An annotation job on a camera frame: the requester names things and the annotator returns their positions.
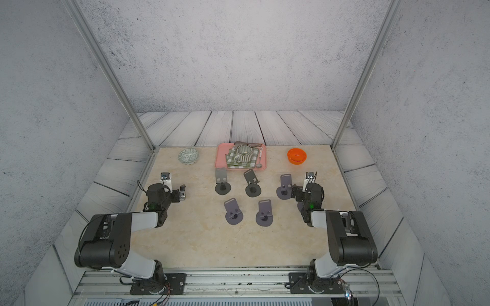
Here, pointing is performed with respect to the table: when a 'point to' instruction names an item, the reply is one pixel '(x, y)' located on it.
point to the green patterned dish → (188, 155)
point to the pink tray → (222, 149)
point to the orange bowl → (296, 155)
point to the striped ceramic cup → (245, 153)
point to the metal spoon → (259, 165)
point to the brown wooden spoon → (252, 145)
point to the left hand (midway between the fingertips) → (176, 184)
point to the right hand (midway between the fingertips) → (307, 184)
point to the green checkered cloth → (233, 164)
